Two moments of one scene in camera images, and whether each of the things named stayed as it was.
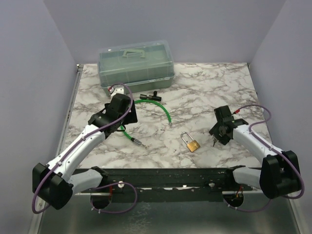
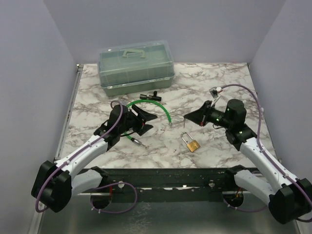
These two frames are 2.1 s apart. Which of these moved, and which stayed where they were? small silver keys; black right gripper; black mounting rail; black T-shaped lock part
Moved: black right gripper
Stayed: black mounting rail; small silver keys; black T-shaped lock part
